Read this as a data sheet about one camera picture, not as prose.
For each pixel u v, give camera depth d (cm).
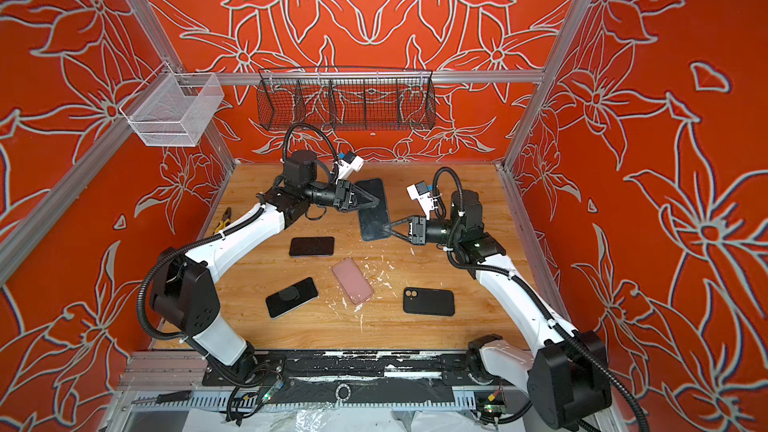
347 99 98
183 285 48
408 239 67
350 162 70
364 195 69
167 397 70
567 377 38
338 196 64
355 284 88
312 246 100
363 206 68
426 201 67
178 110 94
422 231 61
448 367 73
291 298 84
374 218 68
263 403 69
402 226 67
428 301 87
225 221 101
